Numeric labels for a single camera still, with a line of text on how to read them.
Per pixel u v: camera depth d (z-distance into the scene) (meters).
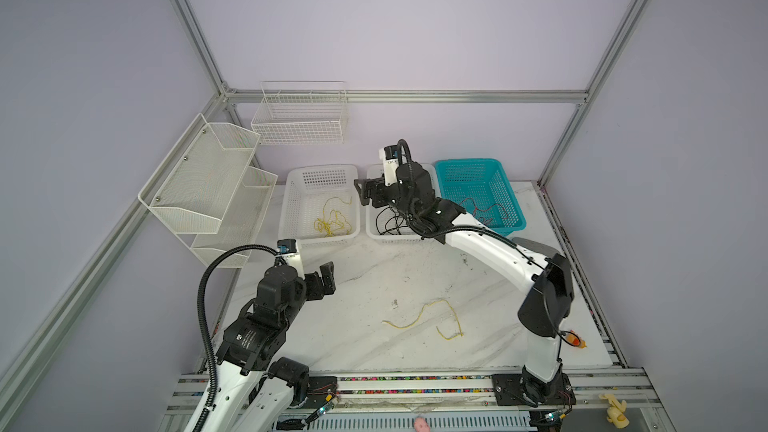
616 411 0.70
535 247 0.98
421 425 0.68
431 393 0.75
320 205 1.14
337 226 1.08
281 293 0.50
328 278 0.64
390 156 0.65
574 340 0.80
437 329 0.84
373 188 0.68
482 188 1.19
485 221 1.06
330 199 1.14
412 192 0.57
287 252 0.59
